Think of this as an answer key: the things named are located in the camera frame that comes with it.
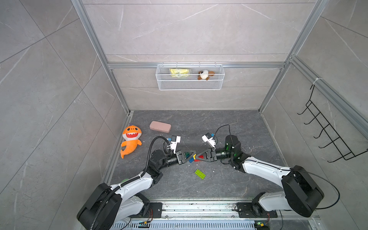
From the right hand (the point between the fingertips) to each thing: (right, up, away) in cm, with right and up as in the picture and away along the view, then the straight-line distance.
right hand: (198, 159), depth 70 cm
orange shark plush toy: (-43, +10, +25) cm, 51 cm away
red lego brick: (+2, +2, -1) cm, 3 cm away
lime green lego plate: (+2, -13, +15) cm, 20 cm away
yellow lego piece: (-2, +2, -1) cm, 2 cm away
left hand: (-1, +3, -1) cm, 3 cm away
